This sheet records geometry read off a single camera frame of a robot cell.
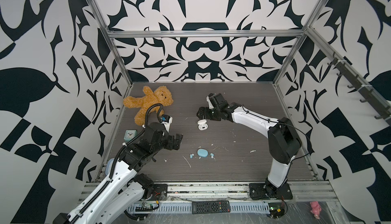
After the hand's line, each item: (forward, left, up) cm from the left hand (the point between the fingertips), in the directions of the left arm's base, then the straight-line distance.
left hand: (174, 131), depth 74 cm
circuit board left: (-28, +14, -22) cm, 38 cm away
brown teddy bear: (+31, +10, -9) cm, 34 cm away
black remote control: (-29, -16, -17) cm, 37 cm away
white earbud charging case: (+13, -15, -18) cm, 27 cm away
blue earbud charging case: (-4, -14, -18) cm, 23 cm away
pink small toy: (-32, -62, -16) cm, 72 cm away
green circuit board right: (-31, -47, -20) cm, 59 cm away
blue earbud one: (-6, -19, -18) cm, 27 cm away
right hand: (+15, -15, -8) cm, 22 cm away
